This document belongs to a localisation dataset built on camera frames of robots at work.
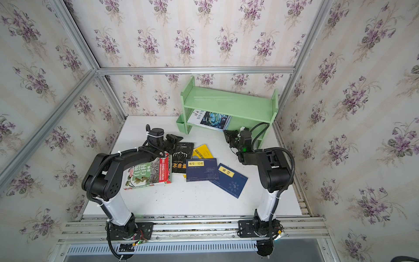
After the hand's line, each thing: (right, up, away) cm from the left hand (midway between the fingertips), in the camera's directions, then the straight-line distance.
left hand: (184, 139), depth 94 cm
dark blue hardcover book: (+11, -17, -3) cm, 20 cm away
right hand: (+27, +6, +1) cm, 27 cm away
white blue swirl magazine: (+15, +12, +7) cm, 21 cm away
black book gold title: (-1, -8, +4) cm, 9 cm away
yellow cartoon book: (+10, -8, +5) cm, 14 cm away
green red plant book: (-14, -18, -6) cm, 24 cm away
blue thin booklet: (+26, -23, -6) cm, 35 cm away
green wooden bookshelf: (+40, +14, -10) cm, 43 cm away
